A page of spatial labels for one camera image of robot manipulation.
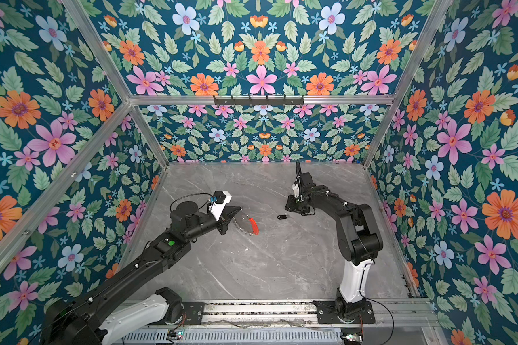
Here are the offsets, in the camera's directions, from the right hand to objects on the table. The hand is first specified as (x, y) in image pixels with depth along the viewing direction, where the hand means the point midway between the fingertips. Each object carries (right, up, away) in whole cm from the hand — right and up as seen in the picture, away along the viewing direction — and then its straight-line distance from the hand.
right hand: (289, 206), depth 96 cm
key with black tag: (-3, -6, +4) cm, 7 cm away
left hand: (-18, +4, -25) cm, 31 cm away
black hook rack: (-13, +47, -3) cm, 49 cm away
